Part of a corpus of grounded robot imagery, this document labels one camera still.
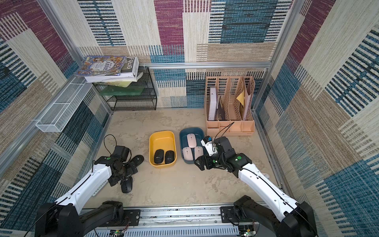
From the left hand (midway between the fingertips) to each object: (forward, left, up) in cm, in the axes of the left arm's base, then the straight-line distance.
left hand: (128, 174), depth 84 cm
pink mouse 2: (+13, -33, -1) cm, 35 cm away
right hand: (+4, -40, +11) cm, 42 cm away
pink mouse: (+22, -36, -1) cm, 42 cm away
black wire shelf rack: (+57, -1, +3) cm, 57 cm away
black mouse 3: (+12, -15, -2) cm, 20 cm away
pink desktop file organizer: (+46, -63, +11) cm, 78 cm away
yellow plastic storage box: (+23, -18, -2) cm, 29 cm away
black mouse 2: (-5, 0, -1) cm, 5 cm away
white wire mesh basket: (+18, +28, +30) cm, 45 cm away
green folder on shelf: (+47, +11, +22) cm, 53 cm away
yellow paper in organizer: (+37, -66, +22) cm, 79 cm away
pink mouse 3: (+14, -40, -1) cm, 42 cm away
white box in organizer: (+38, -50, +17) cm, 65 cm away
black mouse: (+9, -3, -1) cm, 10 cm away
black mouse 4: (+11, -22, -1) cm, 24 cm away
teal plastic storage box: (+28, -41, -1) cm, 50 cm away
